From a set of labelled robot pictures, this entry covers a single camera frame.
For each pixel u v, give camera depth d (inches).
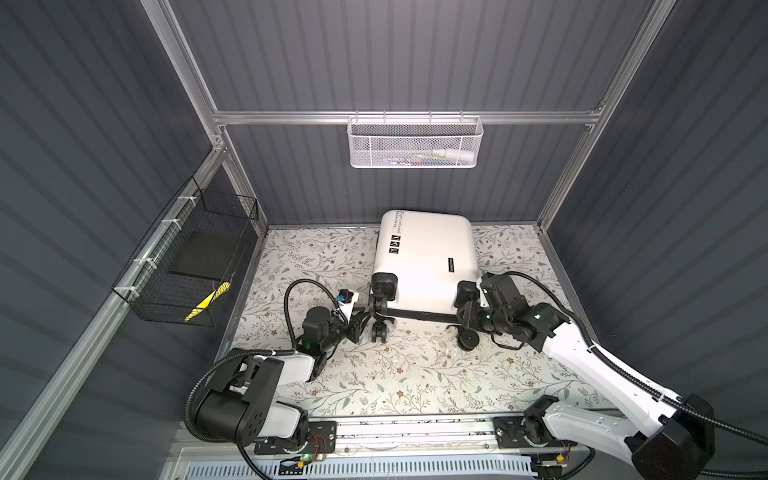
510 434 29.0
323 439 28.5
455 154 34.2
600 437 20.1
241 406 17.2
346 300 29.8
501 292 23.2
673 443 14.7
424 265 32.5
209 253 28.4
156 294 26.2
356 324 31.4
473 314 27.3
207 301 27.5
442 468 30.3
